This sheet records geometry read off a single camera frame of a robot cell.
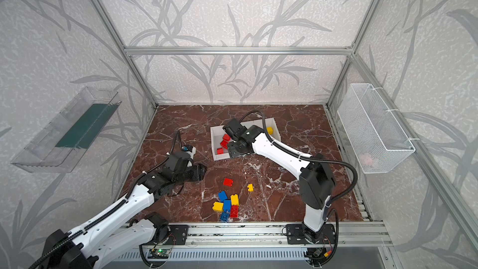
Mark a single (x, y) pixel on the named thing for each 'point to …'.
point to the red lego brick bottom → (234, 211)
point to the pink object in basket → (366, 159)
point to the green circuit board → (159, 253)
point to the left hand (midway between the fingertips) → (205, 163)
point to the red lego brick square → (228, 182)
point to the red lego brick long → (226, 137)
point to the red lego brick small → (220, 151)
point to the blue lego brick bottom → (224, 217)
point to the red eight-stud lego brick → (224, 144)
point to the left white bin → (217, 132)
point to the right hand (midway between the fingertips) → (238, 143)
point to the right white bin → (269, 122)
